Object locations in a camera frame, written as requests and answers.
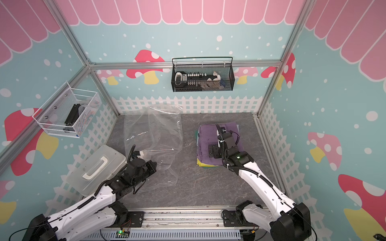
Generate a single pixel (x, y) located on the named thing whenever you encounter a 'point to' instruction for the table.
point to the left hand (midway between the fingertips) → (158, 165)
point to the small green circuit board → (122, 234)
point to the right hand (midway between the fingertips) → (217, 145)
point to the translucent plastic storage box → (101, 166)
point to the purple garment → (207, 135)
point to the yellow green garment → (204, 165)
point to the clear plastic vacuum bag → (157, 130)
